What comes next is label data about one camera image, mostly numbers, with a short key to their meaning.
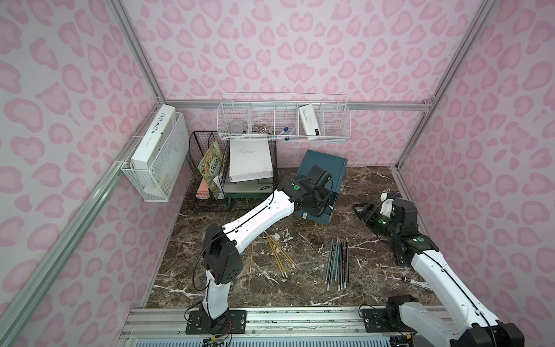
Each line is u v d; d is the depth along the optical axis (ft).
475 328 1.28
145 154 2.18
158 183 2.43
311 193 1.96
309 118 2.98
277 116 3.50
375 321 2.36
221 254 1.50
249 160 2.97
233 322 2.42
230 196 3.14
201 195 3.36
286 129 3.30
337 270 2.76
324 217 2.38
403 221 1.95
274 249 2.96
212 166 3.27
